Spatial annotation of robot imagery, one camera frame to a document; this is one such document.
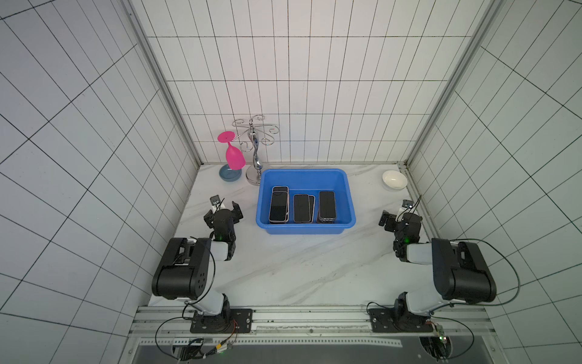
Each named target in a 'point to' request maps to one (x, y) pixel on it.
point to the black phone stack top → (301, 208)
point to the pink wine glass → (234, 157)
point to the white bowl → (395, 180)
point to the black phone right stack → (327, 207)
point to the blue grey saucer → (229, 174)
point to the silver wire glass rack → (258, 131)
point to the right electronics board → (440, 344)
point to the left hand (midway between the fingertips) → (223, 208)
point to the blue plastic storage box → (309, 181)
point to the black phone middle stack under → (311, 205)
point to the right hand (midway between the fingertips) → (388, 209)
